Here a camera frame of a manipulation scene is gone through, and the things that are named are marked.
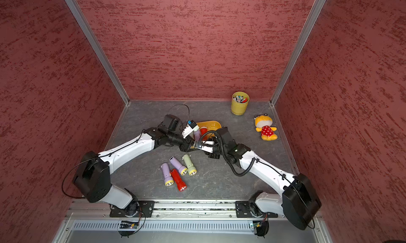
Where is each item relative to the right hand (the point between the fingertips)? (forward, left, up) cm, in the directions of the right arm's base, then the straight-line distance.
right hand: (206, 145), depth 82 cm
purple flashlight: (+12, +6, -9) cm, 16 cm away
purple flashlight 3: (-9, +13, -9) cm, 19 cm away
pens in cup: (+37, -24, -2) cm, 44 cm away
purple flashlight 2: (-14, +20, -10) cm, 27 cm away
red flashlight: (-17, +13, -10) cm, 24 cm away
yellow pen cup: (+32, -24, -7) cm, 41 cm away
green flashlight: (-9, +8, -10) cm, 16 cm away
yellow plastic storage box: (+19, -3, -9) cm, 21 cm away
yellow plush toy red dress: (+20, -38, -9) cm, 44 cm away
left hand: (-3, +5, +2) cm, 6 cm away
